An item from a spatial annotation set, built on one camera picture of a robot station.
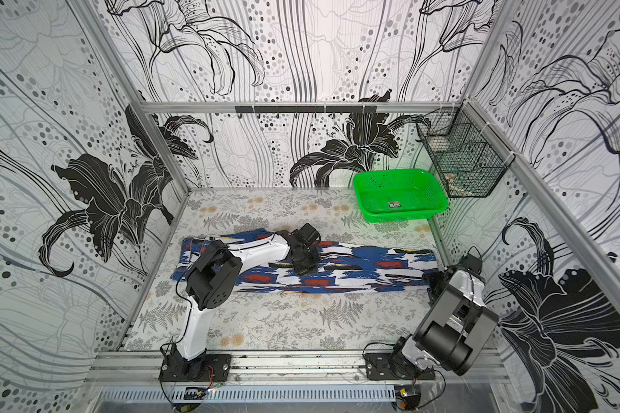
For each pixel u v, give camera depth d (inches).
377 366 28.5
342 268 36.4
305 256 31.6
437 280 30.6
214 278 20.8
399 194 45.3
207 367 28.4
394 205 43.8
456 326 18.1
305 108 35.2
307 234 30.6
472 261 27.4
